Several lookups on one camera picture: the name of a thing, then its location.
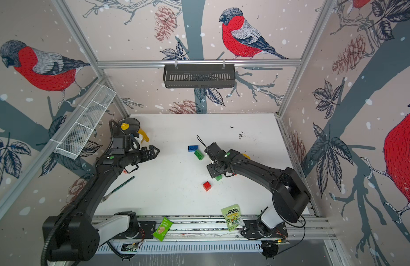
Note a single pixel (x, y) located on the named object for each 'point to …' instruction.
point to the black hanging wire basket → (199, 76)
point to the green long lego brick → (199, 155)
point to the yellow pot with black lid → (129, 126)
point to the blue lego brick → (193, 148)
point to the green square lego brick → (218, 178)
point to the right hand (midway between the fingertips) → (215, 167)
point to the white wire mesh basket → (72, 145)
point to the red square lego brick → (206, 186)
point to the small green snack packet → (162, 230)
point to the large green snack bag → (232, 214)
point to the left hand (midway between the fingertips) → (154, 148)
